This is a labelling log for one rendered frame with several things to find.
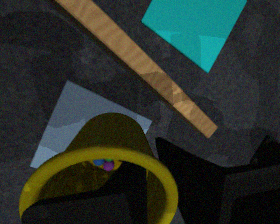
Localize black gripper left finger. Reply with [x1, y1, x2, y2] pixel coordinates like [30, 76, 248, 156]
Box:
[21, 161, 148, 224]

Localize purple marble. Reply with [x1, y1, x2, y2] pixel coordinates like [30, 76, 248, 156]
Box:
[103, 161, 114, 171]

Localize tan flat bar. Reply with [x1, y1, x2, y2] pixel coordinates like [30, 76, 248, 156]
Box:
[49, 0, 218, 139]

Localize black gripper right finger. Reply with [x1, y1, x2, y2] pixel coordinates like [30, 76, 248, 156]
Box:
[155, 137, 280, 224]

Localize dark yellow cup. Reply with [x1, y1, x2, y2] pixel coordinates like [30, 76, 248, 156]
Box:
[19, 112, 178, 224]

